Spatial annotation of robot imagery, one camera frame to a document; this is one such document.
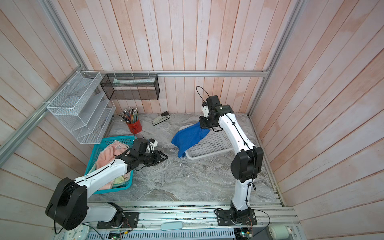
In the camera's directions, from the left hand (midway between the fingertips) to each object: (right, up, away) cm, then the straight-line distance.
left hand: (166, 161), depth 83 cm
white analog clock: (-38, -30, -15) cm, 51 cm away
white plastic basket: (+31, +9, +21) cm, 38 cm away
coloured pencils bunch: (-28, +28, +16) cm, 42 cm away
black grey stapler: (-7, +28, +32) cm, 43 cm away
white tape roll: (+52, -27, -19) cm, 62 cm away
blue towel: (+12, +13, +7) cm, 19 cm away
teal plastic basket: (-26, +10, +13) cm, 31 cm away
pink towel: (-37, +1, +6) cm, 38 cm away
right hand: (+21, +21, +5) cm, 30 cm away
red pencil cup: (-26, +19, +24) cm, 40 cm away
